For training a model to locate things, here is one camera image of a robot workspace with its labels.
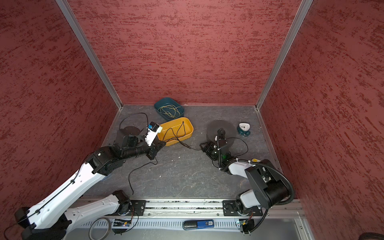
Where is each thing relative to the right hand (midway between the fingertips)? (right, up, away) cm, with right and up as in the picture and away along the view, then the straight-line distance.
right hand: (200, 149), depth 90 cm
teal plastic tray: (-25, +33, +27) cm, 50 cm away
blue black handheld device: (-4, -29, -24) cm, 38 cm away
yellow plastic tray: (-16, +11, +6) cm, 21 cm away
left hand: (-18, +6, -22) cm, 29 cm away
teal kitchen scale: (+31, +12, +13) cm, 36 cm away
